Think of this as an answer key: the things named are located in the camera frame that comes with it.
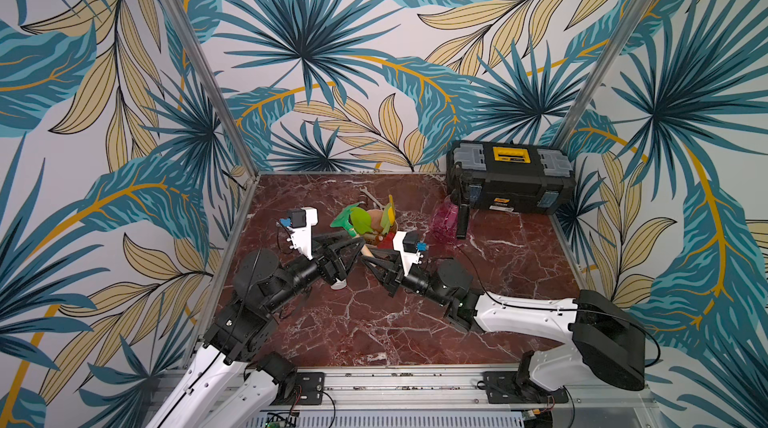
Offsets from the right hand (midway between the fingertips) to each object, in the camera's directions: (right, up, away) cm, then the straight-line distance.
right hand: (349, 281), depth 62 cm
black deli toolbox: (+48, +25, +36) cm, 65 cm away
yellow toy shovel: (+9, +14, +22) cm, 28 cm away
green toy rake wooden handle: (-1, +12, 0) cm, 12 cm away
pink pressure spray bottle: (+27, +10, +37) cm, 46 cm away
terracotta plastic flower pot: (+5, +12, +33) cm, 35 cm away
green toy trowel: (0, +11, +30) cm, 32 cm away
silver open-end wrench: (0, +21, +52) cm, 56 cm away
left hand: (+1, +8, -2) cm, 8 cm away
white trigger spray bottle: (-7, -8, +28) cm, 30 cm away
